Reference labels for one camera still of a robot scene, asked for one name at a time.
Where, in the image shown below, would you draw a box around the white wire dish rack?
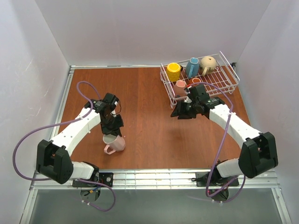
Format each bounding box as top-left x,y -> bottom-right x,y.
160,51 -> 240,108

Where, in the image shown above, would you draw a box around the blue mug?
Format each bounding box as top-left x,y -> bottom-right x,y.
185,57 -> 199,79

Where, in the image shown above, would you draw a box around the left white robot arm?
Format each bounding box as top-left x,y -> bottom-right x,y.
36,93 -> 126,184

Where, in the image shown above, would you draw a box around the yellow textured cup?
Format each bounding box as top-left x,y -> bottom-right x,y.
166,63 -> 182,82

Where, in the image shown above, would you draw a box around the brown black mug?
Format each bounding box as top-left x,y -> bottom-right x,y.
189,77 -> 201,86

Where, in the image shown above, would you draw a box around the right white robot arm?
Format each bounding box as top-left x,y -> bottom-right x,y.
171,84 -> 278,182

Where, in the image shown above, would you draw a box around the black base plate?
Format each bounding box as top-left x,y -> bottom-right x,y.
191,172 -> 240,187
72,172 -> 114,188

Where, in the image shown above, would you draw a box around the beige round mug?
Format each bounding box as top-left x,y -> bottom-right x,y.
199,56 -> 217,76

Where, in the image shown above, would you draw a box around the aluminium frame rail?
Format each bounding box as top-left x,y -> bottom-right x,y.
30,168 -> 281,190

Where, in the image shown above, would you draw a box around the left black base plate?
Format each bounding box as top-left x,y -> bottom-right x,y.
72,172 -> 114,188

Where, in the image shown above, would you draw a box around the white mug pink handle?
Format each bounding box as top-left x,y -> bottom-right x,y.
103,134 -> 126,154

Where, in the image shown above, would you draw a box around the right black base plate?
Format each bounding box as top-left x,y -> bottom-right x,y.
191,172 -> 240,187

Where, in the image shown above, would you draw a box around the white mug brown dots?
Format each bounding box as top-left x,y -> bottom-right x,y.
173,80 -> 186,98

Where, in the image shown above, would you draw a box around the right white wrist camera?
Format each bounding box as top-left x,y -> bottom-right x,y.
184,85 -> 192,103

